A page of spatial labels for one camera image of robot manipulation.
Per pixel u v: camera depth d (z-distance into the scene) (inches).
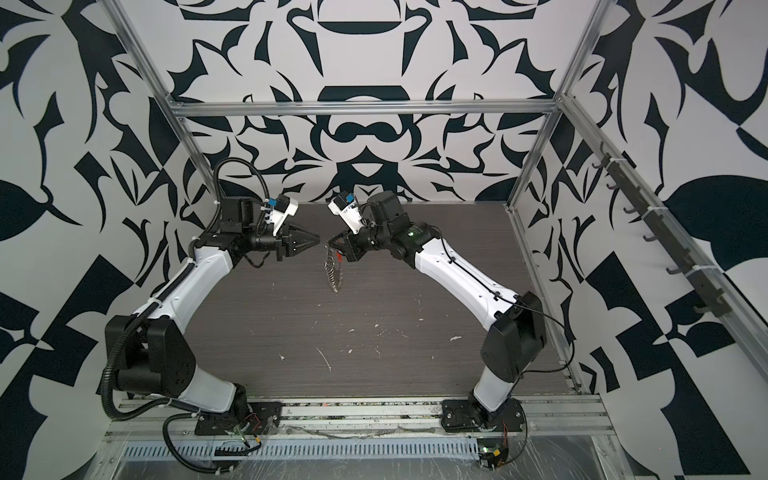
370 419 29.8
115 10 28.2
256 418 28.7
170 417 25.4
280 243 26.5
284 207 26.5
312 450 25.5
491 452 28.0
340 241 27.2
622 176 25.5
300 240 28.6
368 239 25.4
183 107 36.1
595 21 29.3
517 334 17.0
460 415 29.3
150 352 16.9
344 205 25.5
